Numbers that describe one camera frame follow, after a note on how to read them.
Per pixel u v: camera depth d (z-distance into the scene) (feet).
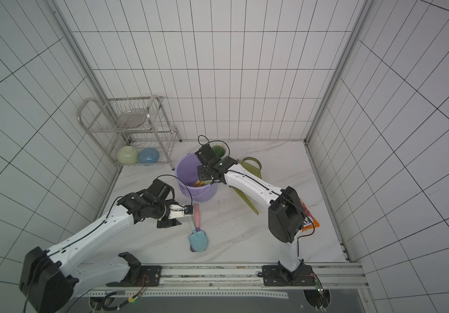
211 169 2.01
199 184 2.80
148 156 3.39
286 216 1.54
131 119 3.10
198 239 2.67
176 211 2.20
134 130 3.56
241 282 2.38
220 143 2.09
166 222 2.24
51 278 1.22
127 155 3.31
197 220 2.80
